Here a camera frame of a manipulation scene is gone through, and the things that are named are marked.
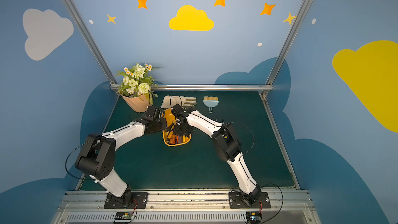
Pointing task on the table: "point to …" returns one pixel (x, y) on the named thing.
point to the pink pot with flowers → (137, 85)
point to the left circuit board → (123, 215)
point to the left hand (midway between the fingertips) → (166, 122)
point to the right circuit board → (253, 217)
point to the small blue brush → (211, 102)
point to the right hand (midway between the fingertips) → (182, 132)
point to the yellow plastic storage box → (169, 138)
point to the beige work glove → (170, 101)
